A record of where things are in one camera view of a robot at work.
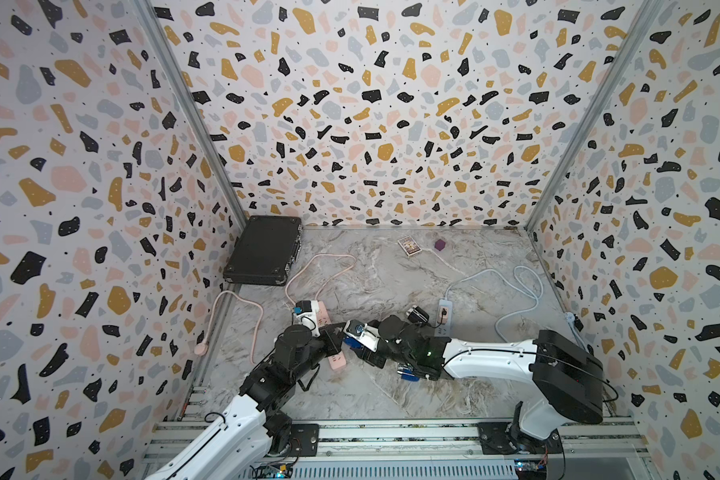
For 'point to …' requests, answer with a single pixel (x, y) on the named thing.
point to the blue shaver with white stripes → (352, 343)
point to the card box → (409, 245)
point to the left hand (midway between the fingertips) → (350, 323)
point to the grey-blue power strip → (444, 329)
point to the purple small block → (439, 244)
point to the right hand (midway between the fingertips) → (361, 336)
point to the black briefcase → (265, 251)
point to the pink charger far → (444, 319)
